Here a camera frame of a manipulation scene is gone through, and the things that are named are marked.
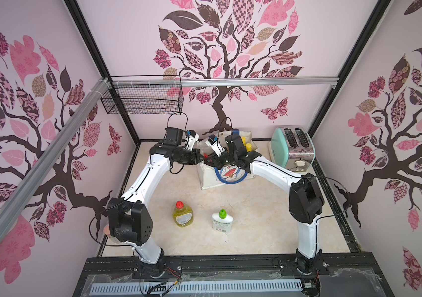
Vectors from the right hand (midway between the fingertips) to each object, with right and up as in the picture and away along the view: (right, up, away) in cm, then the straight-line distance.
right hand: (207, 155), depth 87 cm
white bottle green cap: (+7, -26, -14) cm, 31 cm away
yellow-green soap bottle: (-10, -25, -10) cm, 29 cm away
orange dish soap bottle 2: (+20, +4, 0) cm, 21 cm away
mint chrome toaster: (+44, +4, +6) cm, 45 cm away
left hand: (-2, -3, -5) cm, 6 cm away
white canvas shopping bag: (+2, -11, +1) cm, 11 cm away
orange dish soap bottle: (+18, +8, +3) cm, 20 cm away
